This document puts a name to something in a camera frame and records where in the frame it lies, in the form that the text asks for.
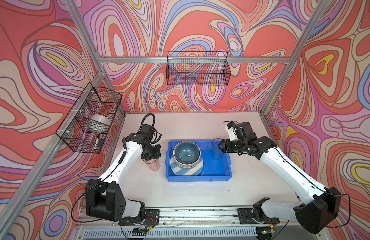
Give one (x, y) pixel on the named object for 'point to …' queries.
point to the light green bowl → (186, 166)
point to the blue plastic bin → (213, 170)
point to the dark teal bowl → (186, 152)
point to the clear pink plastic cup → (154, 164)
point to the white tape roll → (98, 123)
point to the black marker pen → (97, 141)
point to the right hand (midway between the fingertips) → (223, 149)
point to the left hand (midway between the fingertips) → (159, 154)
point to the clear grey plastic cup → (216, 153)
